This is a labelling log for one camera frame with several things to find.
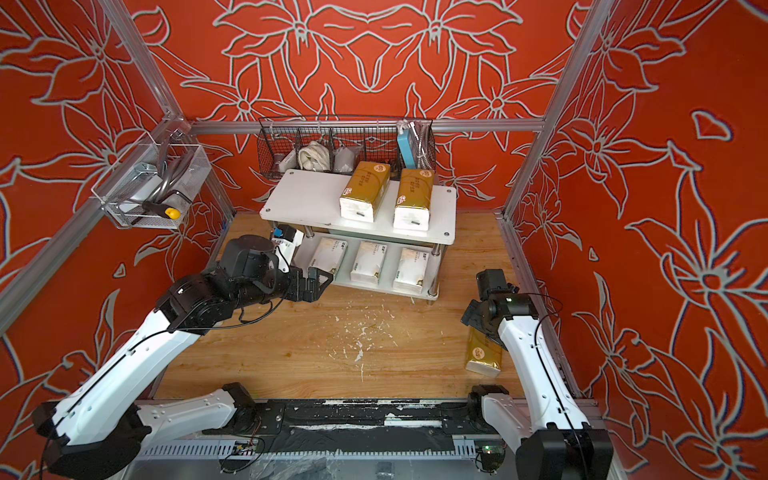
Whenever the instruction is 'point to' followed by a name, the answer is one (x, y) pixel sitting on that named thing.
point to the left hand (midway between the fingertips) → (318, 271)
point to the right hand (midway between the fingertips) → (480, 325)
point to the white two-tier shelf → (311, 203)
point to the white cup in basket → (344, 158)
